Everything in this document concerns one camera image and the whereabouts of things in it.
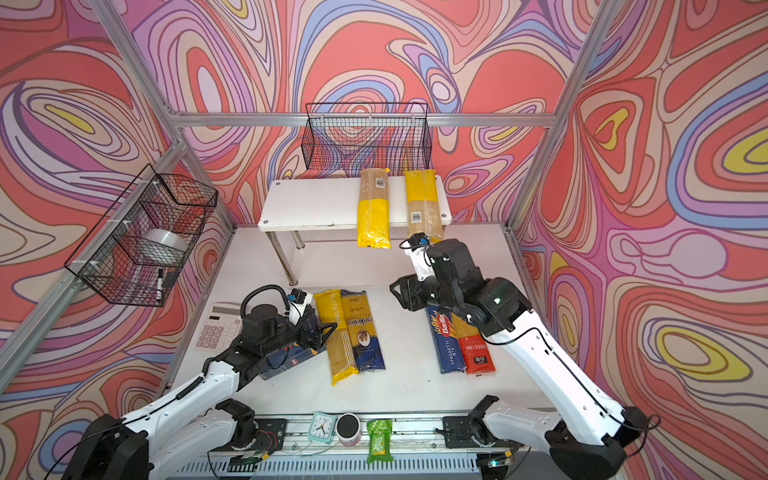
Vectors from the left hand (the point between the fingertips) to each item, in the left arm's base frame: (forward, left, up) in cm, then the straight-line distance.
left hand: (327, 317), depth 82 cm
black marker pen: (+2, +39, +14) cm, 41 cm away
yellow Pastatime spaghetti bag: (+8, +2, -9) cm, 12 cm away
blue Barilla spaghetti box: (-6, -34, -9) cm, 36 cm away
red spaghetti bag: (-8, -42, -10) cm, 44 cm away
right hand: (-3, -21, +17) cm, 27 cm away
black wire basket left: (+7, +42, +22) cm, 48 cm away
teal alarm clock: (-25, 0, -10) cm, 27 cm away
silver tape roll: (+12, +38, +20) cm, 45 cm away
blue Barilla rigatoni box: (-11, +9, -1) cm, 14 cm away
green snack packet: (-26, -15, -11) cm, 32 cm away
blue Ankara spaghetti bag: (-6, -11, -10) cm, 16 cm away
